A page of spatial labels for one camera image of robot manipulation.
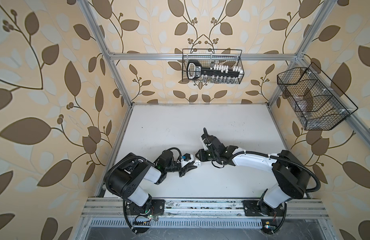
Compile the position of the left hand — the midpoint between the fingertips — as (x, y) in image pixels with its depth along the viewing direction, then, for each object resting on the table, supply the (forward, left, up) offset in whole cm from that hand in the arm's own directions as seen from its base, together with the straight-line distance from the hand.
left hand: (195, 163), depth 83 cm
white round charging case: (-1, -1, +1) cm, 2 cm away
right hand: (+3, 0, +1) cm, 4 cm away
